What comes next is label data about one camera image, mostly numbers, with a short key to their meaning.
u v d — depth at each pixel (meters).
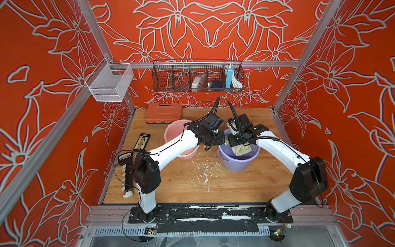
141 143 0.98
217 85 0.95
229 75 0.86
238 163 0.70
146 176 0.46
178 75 1.00
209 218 0.73
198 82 0.92
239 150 0.81
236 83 0.91
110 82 0.93
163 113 1.15
